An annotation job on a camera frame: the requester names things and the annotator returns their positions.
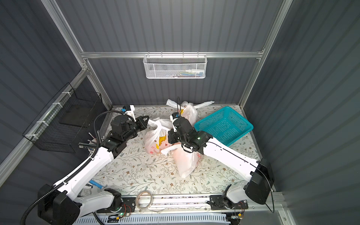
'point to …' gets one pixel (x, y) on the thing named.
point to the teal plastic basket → (226, 125)
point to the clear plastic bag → (186, 162)
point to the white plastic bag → (161, 123)
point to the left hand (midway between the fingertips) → (150, 117)
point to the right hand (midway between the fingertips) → (169, 132)
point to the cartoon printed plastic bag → (189, 112)
